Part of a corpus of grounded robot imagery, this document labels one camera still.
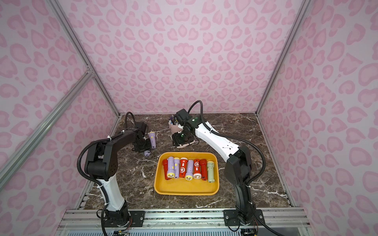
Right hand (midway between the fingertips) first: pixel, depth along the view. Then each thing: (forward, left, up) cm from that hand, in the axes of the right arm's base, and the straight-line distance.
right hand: (178, 142), depth 82 cm
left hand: (+6, +22, -15) cm, 28 cm away
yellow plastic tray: (-19, -1, -16) cm, 25 cm away
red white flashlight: (-9, -2, -13) cm, 16 cm away
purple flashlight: (-9, +2, -13) cm, 16 cm away
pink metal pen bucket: (+20, +6, -13) cm, 24 cm away
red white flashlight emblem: (-13, -10, -13) cm, 21 cm away
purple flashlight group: (-14, -6, -13) cm, 20 cm away
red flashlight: (-6, +9, -14) cm, 18 cm away
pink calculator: (+7, 0, -17) cm, 18 cm away
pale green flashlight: (-7, -18, -14) cm, 24 cm away
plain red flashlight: (-9, -14, -15) cm, 23 cm away
